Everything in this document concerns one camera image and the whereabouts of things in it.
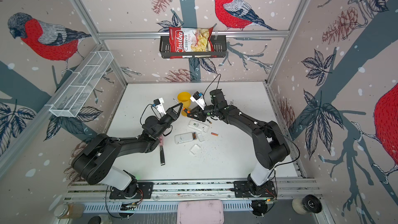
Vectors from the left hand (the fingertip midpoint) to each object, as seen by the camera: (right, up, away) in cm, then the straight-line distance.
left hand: (182, 104), depth 77 cm
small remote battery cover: (+9, -21, +15) cm, 28 cm away
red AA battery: (+17, -19, +15) cm, 30 cm away
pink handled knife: (-12, -30, +6) cm, 33 cm away
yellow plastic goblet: (-1, +3, +18) cm, 19 cm away
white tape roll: (+53, -39, -16) cm, 68 cm away
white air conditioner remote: (+8, -14, +18) cm, 24 cm away
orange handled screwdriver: (0, -2, +2) cm, 3 cm away
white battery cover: (+6, -26, +10) cm, 29 cm away
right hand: (+2, -7, +4) cm, 8 cm away
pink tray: (+12, -46, -12) cm, 49 cm away
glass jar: (-44, -43, -15) cm, 64 cm away
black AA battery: (+14, -12, +20) cm, 28 cm away
